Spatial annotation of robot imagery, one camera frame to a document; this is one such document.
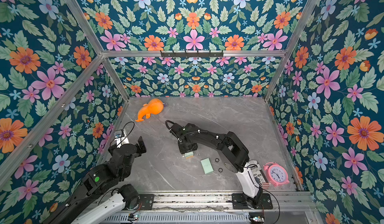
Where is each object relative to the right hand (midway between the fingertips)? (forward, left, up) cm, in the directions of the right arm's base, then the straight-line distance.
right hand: (189, 147), depth 90 cm
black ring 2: (-6, -18, -4) cm, 19 cm away
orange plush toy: (+30, +28, +4) cm, 41 cm away
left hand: (-7, +23, +20) cm, 31 cm away
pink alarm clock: (-13, -49, -2) cm, 51 cm away
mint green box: (-6, -1, +3) cm, 6 cm away
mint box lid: (-10, -11, -2) cm, 15 cm away
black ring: (-12, -18, -4) cm, 22 cm away
